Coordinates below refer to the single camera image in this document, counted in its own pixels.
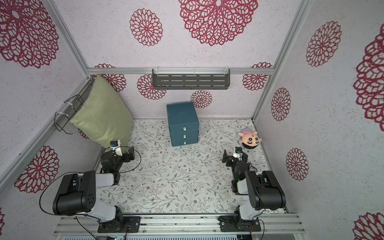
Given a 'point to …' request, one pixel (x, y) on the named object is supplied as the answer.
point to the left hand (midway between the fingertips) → (127, 148)
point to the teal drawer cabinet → (182, 113)
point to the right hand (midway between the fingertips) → (233, 149)
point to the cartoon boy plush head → (250, 139)
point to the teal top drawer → (184, 127)
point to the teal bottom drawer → (177, 142)
